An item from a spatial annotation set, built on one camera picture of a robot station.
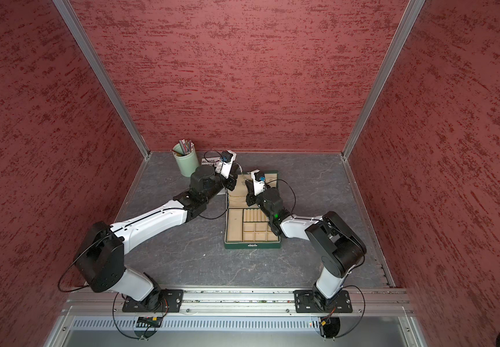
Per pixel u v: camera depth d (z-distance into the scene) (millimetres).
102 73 874
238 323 776
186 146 1035
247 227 875
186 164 1059
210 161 1127
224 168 682
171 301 738
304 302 737
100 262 427
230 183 724
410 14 721
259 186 762
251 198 785
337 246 466
